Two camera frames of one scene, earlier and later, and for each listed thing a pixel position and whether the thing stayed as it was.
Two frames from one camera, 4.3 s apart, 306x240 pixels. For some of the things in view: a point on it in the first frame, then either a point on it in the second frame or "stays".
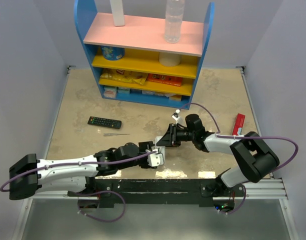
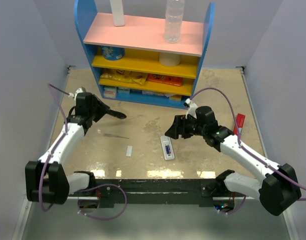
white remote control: [157, 138] to [167, 147]
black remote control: [103, 122] to [116, 114]
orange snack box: [165, 79] stays
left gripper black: [145, 146] to [102, 108]
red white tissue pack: [109, 92] stays
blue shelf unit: [134, 62] stays
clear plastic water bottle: [173, 20] stays
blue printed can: [113, 53] stays
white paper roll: [169, 59] stays
